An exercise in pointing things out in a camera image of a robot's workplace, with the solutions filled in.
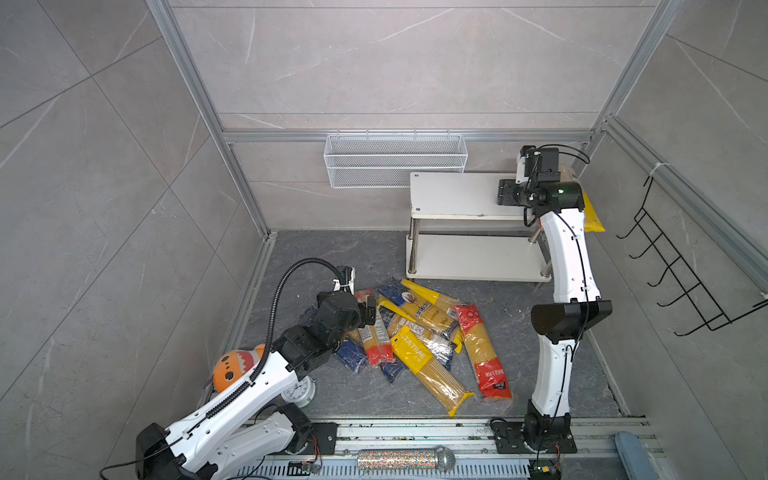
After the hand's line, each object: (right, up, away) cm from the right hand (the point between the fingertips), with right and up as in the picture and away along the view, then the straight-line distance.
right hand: (513, 186), depth 82 cm
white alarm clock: (-58, -56, -5) cm, 81 cm away
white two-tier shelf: (-7, -10, +36) cm, 38 cm away
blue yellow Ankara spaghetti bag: (-22, -37, +8) cm, 44 cm away
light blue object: (+23, -68, -15) cm, 73 cm away
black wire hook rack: (+32, -17, -10) cm, 38 cm away
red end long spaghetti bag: (-8, -51, -1) cm, 52 cm away
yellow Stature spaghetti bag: (-26, -49, 0) cm, 56 cm away
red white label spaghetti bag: (-39, -43, +1) cm, 58 cm away
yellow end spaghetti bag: (-17, -35, +13) cm, 41 cm away
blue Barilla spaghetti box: (-47, -47, +1) cm, 66 cm away
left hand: (-43, -28, -8) cm, 52 cm away
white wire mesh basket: (-44, +13, +18) cm, 49 cm away
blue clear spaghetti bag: (-35, -51, -1) cm, 62 cm away
